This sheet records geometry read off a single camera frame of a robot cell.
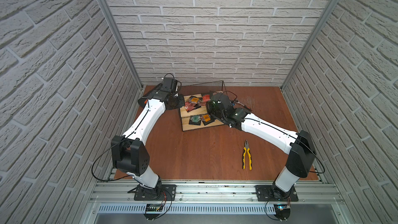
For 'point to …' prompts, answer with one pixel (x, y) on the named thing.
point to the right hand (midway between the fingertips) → (204, 101)
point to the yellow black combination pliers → (246, 149)
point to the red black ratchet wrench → (237, 101)
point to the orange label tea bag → (196, 100)
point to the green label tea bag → (195, 120)
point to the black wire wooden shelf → (194, 113)
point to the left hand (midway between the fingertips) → (184, 99)
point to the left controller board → (153, 207)
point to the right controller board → (282, 211)
